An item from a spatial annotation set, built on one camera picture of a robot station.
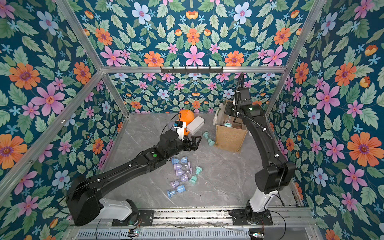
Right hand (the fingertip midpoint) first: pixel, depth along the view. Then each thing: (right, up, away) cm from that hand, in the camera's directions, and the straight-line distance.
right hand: (233, 106), depth 79 cm
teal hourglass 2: (-22, -41, +4) cm, 47 cm away
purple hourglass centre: (-32, -43, +3) cm, 54 cm away
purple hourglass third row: (-30, -38, +7) cm, 49 cm away
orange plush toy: (-29, -3, +31) cm, 42 cm away
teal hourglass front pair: (-2, -9, +1) cm, 9 cm away
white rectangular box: (-22, -10, +27) cm, 36 cm away
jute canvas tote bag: (0, -18, +8) cm, 20 cm away
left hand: (-20, -16, -4) cm, 26 cm away
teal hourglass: (-11, -22, +20) cm, 31 cm away
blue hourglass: (-29, -45, +1) cm, 54 cm away
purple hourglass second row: (-31, -35, +10) cm, 48 cm away
